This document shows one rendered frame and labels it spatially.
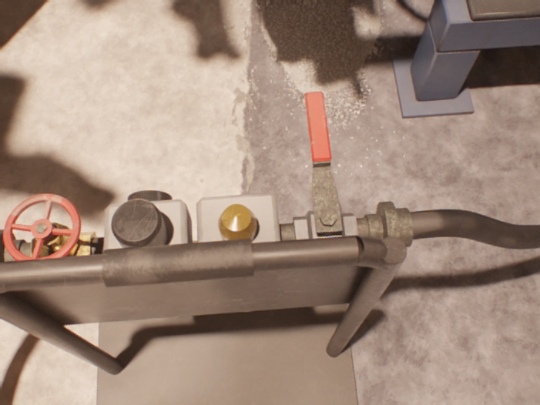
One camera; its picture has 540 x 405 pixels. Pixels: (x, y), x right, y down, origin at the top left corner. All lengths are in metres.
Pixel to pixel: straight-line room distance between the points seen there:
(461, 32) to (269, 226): 0.58
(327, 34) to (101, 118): 0.49
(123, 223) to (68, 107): 0.71
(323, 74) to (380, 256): 0.78
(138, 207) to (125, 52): 0.76
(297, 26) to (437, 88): 0.32
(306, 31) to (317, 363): 0.67
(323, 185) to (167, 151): 0.60
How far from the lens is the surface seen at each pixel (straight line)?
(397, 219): 0.64
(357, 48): 1.31
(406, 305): 1.10
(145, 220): 0.58
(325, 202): 0.62
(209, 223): 0.63
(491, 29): 1.10
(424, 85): 1.20
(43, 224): 0.61
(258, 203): 0.63
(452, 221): 0.66
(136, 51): 1.32
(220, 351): 1.05
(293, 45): 1.30
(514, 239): 0.76
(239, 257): 0.50
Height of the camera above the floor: 1.04
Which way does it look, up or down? 68 degrees down
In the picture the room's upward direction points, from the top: straight up
